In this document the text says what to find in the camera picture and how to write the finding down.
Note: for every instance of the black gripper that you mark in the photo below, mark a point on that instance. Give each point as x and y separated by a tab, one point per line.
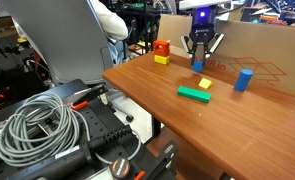
203	34

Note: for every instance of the blue cube block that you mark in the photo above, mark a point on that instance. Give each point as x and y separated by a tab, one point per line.
197	67

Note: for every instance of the red arch block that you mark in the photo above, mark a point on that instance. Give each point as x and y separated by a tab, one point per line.
161	46

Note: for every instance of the blue cylinder block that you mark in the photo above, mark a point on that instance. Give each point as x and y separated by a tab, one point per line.
243	80

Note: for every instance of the yellow wedge block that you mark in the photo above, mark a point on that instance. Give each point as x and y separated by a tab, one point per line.
205	83

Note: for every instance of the yellow rectangular block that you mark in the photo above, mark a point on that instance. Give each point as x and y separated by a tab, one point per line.
161	60

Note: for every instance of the green rectangular block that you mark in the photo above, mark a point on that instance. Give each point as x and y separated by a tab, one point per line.
193	94

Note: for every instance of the large cardboard box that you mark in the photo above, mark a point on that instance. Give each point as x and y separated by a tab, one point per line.
267	43

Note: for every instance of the person in white top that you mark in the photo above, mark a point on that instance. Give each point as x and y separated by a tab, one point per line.
110	23

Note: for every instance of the wooden shelf under table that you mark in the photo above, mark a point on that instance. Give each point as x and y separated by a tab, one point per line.
183	160

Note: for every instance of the black perforated mounting platform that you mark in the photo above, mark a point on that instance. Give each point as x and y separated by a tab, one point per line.
100	123

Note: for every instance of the black clamp with orange trigger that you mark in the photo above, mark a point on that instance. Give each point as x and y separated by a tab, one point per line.
83	96

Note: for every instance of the large grey office chair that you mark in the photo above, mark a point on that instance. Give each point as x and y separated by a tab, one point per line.
60	36

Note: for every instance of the black knob with orange print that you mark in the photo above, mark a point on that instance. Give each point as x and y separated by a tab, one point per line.
120	168

